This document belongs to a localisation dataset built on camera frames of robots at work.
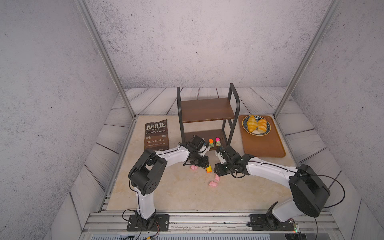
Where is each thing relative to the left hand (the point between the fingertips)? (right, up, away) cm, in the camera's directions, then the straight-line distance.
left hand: (209, 166), depth 90 cm
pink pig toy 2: (+4, -6, -3) cm, 8 cm away
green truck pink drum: (+6, +14, +7) cm, 17 cm away
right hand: (+4, -2, -4) cm, 6 cm away
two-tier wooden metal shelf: (0, +27, -14) cm, 30 cm away
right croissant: (+39, +23, +18) cm, 49 cm away
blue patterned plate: (+34, +19, +18) cm, 43 cm away
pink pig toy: (-10, -1, 0) cm, 10 cm away
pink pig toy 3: (+1, -9, -5) cm, 10 cm away
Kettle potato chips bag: (-37, +16, +18) cm, 44 cm away
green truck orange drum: (+2, +13, +7) cm, 15 cm away
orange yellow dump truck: (0, -2, 0) cm, 2 cm away
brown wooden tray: (+42, +10, +13) cm, 45 cm away
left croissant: (+32, +25, +18) cm, 45 cm away
